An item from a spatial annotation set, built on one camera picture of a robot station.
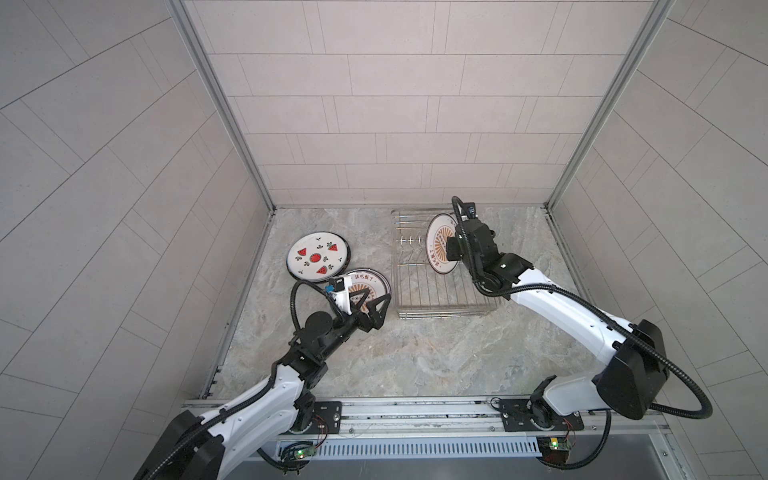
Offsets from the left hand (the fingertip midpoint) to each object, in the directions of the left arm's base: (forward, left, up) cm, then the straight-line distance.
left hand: (387, 295), depth 75 cm
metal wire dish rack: (+9, -10, -16) cm, 21 cm away
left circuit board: (-31, +17, -13) cm, 38 cm away
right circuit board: (-30, -39, -16) cm, 52 cm away
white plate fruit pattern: (+21, +24, -14) cm, 35 cm away
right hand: (+16, -17, +5) cm, 24 cm away
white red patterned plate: (+12, +5, -15) cm, 20 cm away
